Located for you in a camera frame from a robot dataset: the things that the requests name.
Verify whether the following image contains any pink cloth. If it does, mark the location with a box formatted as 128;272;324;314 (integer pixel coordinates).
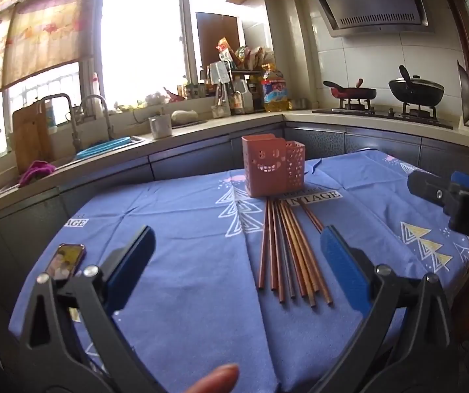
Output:
18;160;57;188

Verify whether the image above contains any steel kitchen faucet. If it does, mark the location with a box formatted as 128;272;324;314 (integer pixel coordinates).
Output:
41;93;83;152
79;94;114;142

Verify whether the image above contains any dark sauce bottle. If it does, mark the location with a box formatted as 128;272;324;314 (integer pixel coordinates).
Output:
247;84;264;111

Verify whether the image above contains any yellow cooking oil bottle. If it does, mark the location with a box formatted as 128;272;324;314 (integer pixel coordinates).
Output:
261;65;290;112

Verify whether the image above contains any kitchen window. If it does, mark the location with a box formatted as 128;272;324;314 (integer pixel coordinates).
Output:
0;0;227;173

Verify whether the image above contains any person's left hand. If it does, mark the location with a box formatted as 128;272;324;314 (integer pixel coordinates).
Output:
177;364;241;393

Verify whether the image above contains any row of spice jars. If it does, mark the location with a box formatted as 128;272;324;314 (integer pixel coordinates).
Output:
183;84;214;99

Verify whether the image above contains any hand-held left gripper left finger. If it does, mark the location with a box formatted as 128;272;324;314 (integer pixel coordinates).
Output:
17;225;165;393

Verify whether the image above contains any smartphone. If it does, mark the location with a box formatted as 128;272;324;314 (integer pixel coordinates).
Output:
45;243;86;281

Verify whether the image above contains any blue plastic basin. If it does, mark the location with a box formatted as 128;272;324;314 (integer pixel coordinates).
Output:
75;136;132;160

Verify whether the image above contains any brown board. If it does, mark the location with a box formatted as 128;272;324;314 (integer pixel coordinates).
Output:
195;11;241;70

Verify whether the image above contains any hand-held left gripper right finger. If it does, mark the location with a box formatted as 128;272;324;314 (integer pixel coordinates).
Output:
283;225;464;393

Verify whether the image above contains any gas stove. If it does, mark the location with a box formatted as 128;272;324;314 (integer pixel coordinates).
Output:
312;98;454;129

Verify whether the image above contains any steel pan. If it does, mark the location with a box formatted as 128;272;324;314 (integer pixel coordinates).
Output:
457;61;469;128

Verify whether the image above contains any white cloth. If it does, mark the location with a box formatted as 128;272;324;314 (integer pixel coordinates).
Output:
171;110;199;125

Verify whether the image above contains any blue printed tablecloth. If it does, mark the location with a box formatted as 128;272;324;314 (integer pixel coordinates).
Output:
8;147;469;393

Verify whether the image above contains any white plastic jug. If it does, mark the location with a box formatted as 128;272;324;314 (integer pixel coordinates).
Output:
233;80;255;114

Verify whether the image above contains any patterned window curtain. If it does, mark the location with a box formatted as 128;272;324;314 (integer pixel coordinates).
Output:
0;0;96;99

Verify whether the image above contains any white mug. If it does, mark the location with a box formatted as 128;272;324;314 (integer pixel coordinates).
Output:
148;115;173;139

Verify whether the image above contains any wooden cutting board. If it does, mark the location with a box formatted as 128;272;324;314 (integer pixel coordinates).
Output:
12;100;55;173

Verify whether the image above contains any pile of food packets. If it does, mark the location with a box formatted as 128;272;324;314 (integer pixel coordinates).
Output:
217;38;277;70

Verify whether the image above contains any red frying pan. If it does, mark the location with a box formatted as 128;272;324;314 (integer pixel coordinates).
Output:
323;78;378;101

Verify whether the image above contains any black wok with lid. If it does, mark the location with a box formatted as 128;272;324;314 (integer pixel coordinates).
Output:
388;65;445;105

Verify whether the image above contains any row of wooden chopsticks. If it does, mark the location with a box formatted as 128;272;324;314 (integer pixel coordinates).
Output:
258;196;334;309

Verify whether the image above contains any pink plastic utensil holder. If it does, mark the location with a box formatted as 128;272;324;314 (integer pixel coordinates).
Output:
242;134;306;198

